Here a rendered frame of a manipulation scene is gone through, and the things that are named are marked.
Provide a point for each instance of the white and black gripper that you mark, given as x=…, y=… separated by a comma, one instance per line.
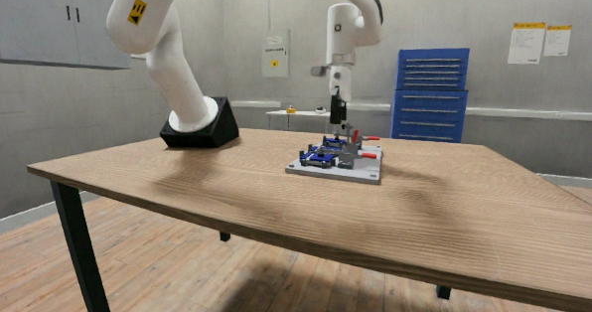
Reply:
x=339, y=87

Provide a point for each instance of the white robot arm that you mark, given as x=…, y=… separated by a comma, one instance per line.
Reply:
x=137, y=26

